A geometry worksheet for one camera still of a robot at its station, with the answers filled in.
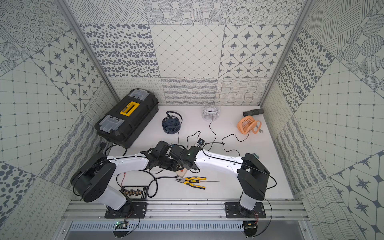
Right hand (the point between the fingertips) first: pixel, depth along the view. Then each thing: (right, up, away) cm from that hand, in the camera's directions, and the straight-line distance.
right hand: (190, 157), depth 83 cm
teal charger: (+41, -1, +9) cm, 42 cm away
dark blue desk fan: (-15, +18, +18) cm, 29 cm away
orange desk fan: (+37, +19, +12) cm, 43 cm away
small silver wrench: (+49, +14, +21) cm, 55 cm away
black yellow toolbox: (-39, +20, +5) cm, 44 cm away
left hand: (-6, -5, +4) cm, 9 cm away
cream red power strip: (-5, -9, +2) cm, 11 cm away
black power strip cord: (-20, -14, 0) cm, 24 cm away
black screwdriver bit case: (-30, -17, -5) cm, 35 cm away
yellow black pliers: (-4, -13, 0) cm, 13 cm away
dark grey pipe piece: (+46, +27, +29) cm, 61 cm away
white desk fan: (+13, +27, +25) cm, 39 cm away
